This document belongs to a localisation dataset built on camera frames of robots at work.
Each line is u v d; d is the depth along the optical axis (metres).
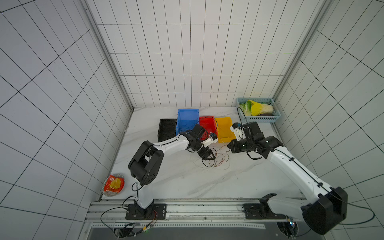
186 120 1.09
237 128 0.71
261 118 1.07
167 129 1.00
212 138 0.79
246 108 1.10
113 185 0.79
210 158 0.78
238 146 0.68
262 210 0.65
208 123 1.00
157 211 0.72
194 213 0.74
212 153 0.79
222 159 0.86
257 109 1.09
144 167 0.48
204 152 0.76
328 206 0.37
